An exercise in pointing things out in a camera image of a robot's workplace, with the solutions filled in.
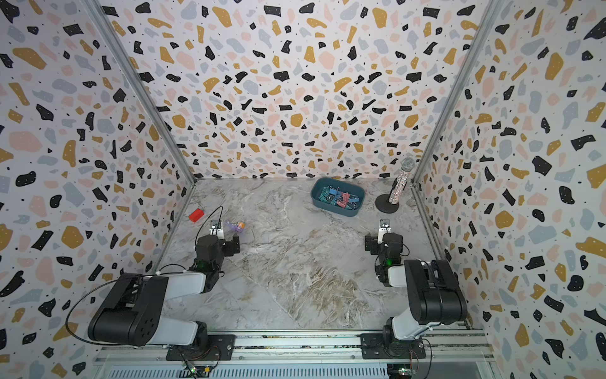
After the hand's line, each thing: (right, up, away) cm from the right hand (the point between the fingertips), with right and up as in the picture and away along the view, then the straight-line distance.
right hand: (384, 233), depth 95 cm
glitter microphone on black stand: (+5, +12, +9) cm, 16 cm away
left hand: (-63, 0, -3) cm, 64 cm away
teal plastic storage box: (-18, +15, +17) cm, 29 cm away
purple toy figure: (-61, +2, +5) cm, 61 cm away
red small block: (-81, +7, +10) cm, 82 cm away
